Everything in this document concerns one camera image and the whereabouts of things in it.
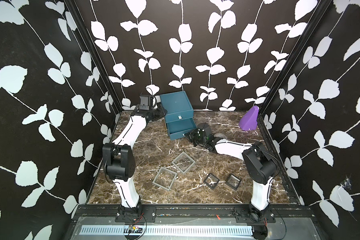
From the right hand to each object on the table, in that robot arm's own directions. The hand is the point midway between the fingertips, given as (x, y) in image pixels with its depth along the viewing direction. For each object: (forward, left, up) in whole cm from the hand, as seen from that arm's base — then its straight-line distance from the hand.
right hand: (181, 131), depth 91 cm
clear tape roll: (+6, -27, -12) cm, 31 cm away
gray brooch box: (-14, -1, -14) cm, 20 cm away
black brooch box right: (-25, -30, -15) cm, 42 cm away
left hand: (+10, +8, +10) cm, 16 cm away
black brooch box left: (-25, -18, -15) cm, 34 cm away
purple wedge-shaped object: (+14, -47, -6) cm, 49 cm away
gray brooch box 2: (-24, +10, -14) cm, 30 cm away
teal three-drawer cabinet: (+9, +2, +7) cm, 11 cm away
